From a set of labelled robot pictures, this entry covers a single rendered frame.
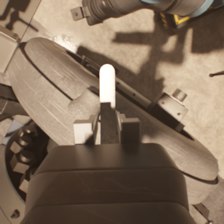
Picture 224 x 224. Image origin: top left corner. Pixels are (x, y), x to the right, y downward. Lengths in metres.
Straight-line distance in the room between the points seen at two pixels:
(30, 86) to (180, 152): 0.29
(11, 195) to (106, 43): 1.00
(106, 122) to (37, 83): 0.19
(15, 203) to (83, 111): 0.38
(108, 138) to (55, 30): 1.12
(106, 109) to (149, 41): 1.12
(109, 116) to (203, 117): 1.41
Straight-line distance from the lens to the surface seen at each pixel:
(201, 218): 0.51
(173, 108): 0.56
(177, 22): 0.98
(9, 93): 0.40
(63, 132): 0.28
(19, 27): 1.30
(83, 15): 0.55
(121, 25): 1.23
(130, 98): 0.66
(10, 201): 0.57
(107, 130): 0.16
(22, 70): 0.37
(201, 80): 1.44
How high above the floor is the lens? 1.20
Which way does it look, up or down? 71 degrees down
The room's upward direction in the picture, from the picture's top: 165 degrees clockwise
